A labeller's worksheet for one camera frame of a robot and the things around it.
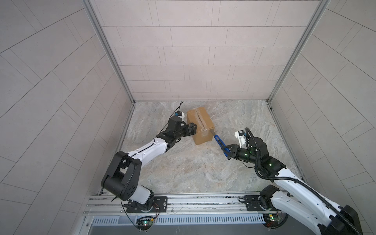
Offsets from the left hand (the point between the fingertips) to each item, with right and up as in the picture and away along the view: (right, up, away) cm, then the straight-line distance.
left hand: (195, 125), depth 86 cm
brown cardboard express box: (+3, +5, +2) cm, 6 cm away
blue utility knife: (+14, -9, -11) cm, 20 cm away
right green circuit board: (+36, -43, -18) cm, 59 cm away
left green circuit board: (-23, -42, -22) cm, 52 cm away
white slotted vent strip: (-2, -43, -18) cm, 46 cm away
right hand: (+13, -12, -13) cm, 22 cm away
